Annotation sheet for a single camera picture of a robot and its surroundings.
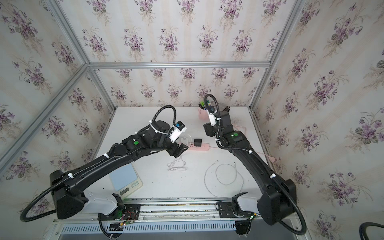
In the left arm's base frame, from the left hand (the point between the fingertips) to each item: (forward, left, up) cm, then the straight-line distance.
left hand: (183, 141), depth 72 cm
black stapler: (+45, -33, -21) cm, 60 cm away
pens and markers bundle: (+40, -12, -13) cm, 44 cm away
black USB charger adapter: (+11, -8, -19) cm, 23 cm away
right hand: (+13, -17, 0) cm, 21 cm away
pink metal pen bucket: (+34, -13, -18) cm, 41 cm away
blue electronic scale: (-11, +32, -22) cm, 40 cm away
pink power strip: (+10, -13, -22) cm, 27 cm away
